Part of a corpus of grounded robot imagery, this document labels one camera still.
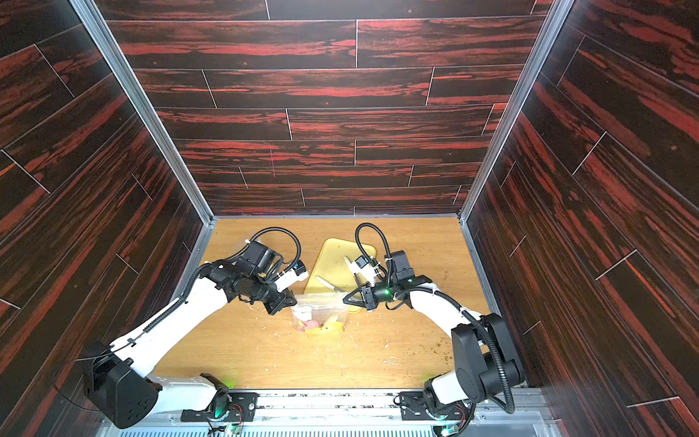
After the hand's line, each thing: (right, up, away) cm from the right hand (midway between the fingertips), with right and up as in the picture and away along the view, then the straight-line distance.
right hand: (350, 299), depth 82 cm
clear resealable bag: (-8, -4, -3) cm, 10 cm away
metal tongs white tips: (-7, +2, +14) cm, 16 cm away
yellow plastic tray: (-7, +7, +22) cm, 24 cm away
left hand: (-16, 0, -4) cm, 17 cm away
